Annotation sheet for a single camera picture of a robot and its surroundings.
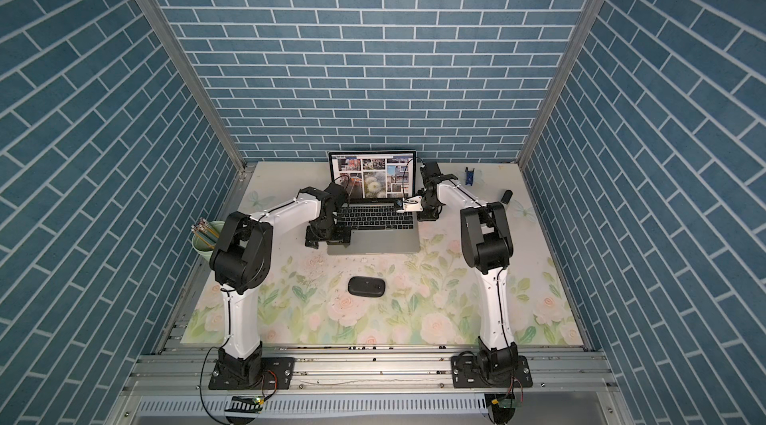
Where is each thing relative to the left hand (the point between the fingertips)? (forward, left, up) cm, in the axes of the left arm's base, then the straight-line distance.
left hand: (341, 245), depth 96 cm
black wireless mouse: (-14, -9, +1) cm, 17 cm away
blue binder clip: (+30, -47, +2) cm, 55 cm away
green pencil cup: (-9, +35, +12) cm, 38 cm away
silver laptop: (+21, -10, +7) cm, 24 cm away
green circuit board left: (-42, +19, -4) cm, 46 cm away
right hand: (+16, -29, 0) cm, 33 cm away
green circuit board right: (-42, -45, -1) cm, 61 cm away
